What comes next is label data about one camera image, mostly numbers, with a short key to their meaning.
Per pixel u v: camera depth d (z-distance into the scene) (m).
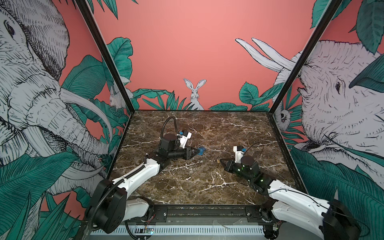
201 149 0.80
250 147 1.04
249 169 0.60
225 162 0.78
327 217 0.42
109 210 0.40
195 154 0.76
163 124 1.14
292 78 0.98
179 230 0.70
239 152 0.74
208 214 0.76
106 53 0.86
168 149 0.64
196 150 0.78
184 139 0.74
